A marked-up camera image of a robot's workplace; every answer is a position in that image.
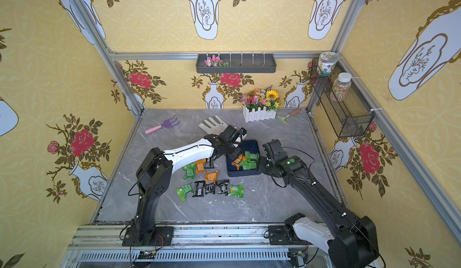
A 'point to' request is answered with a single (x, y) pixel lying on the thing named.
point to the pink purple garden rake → (167, 123)
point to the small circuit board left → (147, 254)
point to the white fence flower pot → (260, 115)
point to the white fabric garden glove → (214, 125)
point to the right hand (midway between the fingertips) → (264, 163)
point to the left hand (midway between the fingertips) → (230, 146)
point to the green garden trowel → (283, 118)
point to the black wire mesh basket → (348, 116)
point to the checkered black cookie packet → (223, 183)
